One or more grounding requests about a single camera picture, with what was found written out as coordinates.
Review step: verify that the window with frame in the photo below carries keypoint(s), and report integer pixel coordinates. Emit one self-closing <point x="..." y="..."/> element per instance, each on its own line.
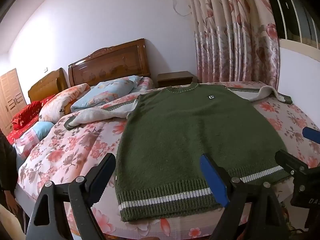
<point x="298" y="31"/>

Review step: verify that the floral pink curtain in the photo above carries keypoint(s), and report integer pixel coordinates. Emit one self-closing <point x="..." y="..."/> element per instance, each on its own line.
<point x="236" y="40"/>

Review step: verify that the light blue floral pillow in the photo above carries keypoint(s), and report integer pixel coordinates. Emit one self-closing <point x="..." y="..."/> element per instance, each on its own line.
<point x="105" y="92"/>

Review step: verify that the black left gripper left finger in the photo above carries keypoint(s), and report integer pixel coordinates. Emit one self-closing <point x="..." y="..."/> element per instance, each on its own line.
<point x="49" y="219"/>

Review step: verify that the pink floral pillow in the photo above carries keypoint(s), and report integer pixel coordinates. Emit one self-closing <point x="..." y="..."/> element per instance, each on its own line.
<point x="60" y="105"/>

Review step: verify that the dark wooden nightstand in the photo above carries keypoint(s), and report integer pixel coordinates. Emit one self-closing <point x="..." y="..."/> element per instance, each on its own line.
<point x="175" y="79"/>

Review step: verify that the person hand at edge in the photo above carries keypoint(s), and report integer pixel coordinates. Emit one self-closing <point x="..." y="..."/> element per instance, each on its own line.
<point x="13" y="206"/>

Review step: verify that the large wooden headboard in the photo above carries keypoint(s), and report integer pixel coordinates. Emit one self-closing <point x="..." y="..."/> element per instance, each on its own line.
<point x="111" y="63"/>

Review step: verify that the blue pink patchwork cushion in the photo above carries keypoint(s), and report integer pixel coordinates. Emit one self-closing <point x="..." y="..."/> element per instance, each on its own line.
<point x="31" y="138"/>

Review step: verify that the red blanket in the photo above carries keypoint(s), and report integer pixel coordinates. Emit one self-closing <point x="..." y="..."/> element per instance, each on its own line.
<point x="26" y="118"/>

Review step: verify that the light wooden wardrobe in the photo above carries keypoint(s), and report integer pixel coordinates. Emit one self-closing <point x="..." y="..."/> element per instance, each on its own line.
<point x="11" y="99"/>

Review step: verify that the green and white knit sweater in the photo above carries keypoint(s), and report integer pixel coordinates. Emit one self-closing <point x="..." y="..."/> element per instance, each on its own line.
<point x="158" y="158"/>

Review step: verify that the floral pink bed quilt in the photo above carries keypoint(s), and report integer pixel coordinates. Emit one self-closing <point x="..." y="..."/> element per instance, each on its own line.
<point x="64" y="155"/>

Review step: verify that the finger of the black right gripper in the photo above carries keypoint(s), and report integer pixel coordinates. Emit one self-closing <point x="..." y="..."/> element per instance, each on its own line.
<point x="291" y="164"/>
<point x="311" y="134"/>

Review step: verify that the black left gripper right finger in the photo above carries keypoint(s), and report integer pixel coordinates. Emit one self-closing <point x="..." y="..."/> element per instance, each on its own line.
<point x="251" y="211"/>

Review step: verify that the small wooden headboard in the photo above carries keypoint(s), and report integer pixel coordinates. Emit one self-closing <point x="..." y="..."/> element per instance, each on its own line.
<point x="52" y="84"/>

